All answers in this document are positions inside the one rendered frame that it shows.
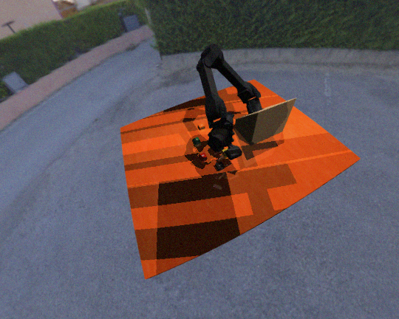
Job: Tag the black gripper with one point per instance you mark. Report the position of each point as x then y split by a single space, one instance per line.
233 150

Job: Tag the green block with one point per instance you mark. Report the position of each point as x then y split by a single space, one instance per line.
196 140

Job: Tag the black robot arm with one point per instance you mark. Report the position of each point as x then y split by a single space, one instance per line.
212 57

